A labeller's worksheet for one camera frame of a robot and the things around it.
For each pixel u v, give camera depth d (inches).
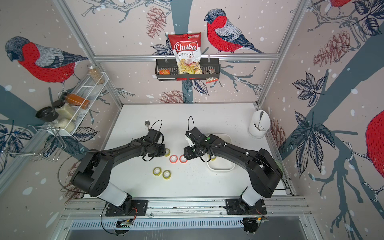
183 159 35.6
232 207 28.6
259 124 38.3
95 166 19.5
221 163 34.5
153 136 29.5
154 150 30.6
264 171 18.0
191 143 28.7
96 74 33.6
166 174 33.2
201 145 23.9
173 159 35.7
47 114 22.8
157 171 33.7
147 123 42.7
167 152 35.2
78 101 28.3
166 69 37.4
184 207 29.4
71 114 26.7
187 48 32.1
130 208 27.6
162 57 37.0
